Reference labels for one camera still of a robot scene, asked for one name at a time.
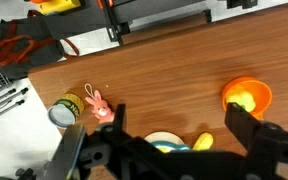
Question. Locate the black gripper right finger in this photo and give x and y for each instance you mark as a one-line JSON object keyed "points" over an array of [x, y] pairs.
{"points": [[240, 123]]}

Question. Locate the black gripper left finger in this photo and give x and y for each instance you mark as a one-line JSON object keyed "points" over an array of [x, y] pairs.
{"points": [[120, 116]]}

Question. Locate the pink stuffed bunny toy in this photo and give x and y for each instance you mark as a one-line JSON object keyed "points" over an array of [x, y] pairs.
{"points": [[100, 108]]}

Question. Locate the yellow toy bell pepper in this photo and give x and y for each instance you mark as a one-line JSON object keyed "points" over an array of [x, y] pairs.
{"points": [[241, 97]]}

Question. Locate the orange toy pan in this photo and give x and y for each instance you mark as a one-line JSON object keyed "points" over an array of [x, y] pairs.
{"points": [[250, 95]]}

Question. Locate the yellow toy lemon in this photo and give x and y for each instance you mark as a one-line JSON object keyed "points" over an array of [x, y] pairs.
{"points": [[203, 141]]}

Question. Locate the white bowl teal stripe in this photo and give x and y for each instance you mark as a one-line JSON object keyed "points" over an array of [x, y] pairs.
{"points": [[164, 138]]}

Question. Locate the yellow green tin can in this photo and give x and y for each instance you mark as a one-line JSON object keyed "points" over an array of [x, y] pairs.
{"points": [[65, 110]]}

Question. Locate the black perforated board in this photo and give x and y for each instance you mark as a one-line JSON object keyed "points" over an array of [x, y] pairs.
{"points": [[157, 8]]}

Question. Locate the black tripod legs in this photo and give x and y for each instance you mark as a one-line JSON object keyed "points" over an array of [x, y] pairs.
{"points": [[4, 100]]}

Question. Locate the yellow emergency stop box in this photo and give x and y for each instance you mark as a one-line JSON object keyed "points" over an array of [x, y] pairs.
{"points": [[55, 4]]}

